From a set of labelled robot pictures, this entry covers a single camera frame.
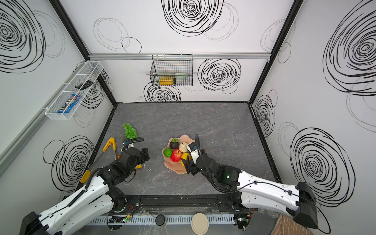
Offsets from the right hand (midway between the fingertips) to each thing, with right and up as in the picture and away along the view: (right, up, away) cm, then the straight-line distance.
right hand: (187, 155), depth 72 cm
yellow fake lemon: (-2, -5, +14) cm, 15 cm away
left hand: (-25, 0, +9) cm, 27 cm away
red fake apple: (-7, -3, +11) cm, 13 cm away
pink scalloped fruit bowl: (-6, -10, +12) cm, 17 cm away
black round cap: (-11, -25, -10) cm, 29 cm away
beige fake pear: (-3, +1, +14) cm, 14 cm away
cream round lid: (+6, -28, -9) cm, 30 cm away
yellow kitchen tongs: (-57, -14, +9) cm, 59 cm away
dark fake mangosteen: (-8, +3, +15) cm, 17 cm away
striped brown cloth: (+45, -31, -5) cm, 55 cm away
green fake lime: (-12, -1, +11) cm, 16 cm away
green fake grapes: (-40, +9, +26) cm, 48 cm away
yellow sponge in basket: (-13, +41, +16) cm, 46 cm away
